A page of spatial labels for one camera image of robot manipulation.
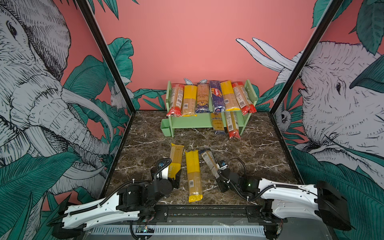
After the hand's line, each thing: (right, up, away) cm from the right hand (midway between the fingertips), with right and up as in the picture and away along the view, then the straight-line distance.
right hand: (215, 179), depth 80 cm
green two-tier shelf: (-5, +32, +16) cm, 36 cm away
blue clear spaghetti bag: (-2, +8, +8) cm, 11 cm away
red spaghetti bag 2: (+17, +42, +2) cm, 45 cm away
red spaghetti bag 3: (+13, +30, +13) cm, 35 cm away
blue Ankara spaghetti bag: (+3, +31, +13) cm, 34 cm away
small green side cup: (-34, +29, +27) cm, 51 cm away
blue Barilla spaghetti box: (+2, +45, +4) cm, 45 cm away
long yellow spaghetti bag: (-12, -3, +2) cm, 12 cm away
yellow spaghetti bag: (-15, +42, +3) cm, 45 cm away
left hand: (-21, +9, -9) cm, 25 cm away
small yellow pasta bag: (-7, +46, +6) cm, 47 cm away
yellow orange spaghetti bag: (+9, +43, +4) cm, 44 cm away
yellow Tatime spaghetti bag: (-24, +8, +12) cm, 28 cm away
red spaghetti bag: (-22, +47, +6) cm, 53 cm away
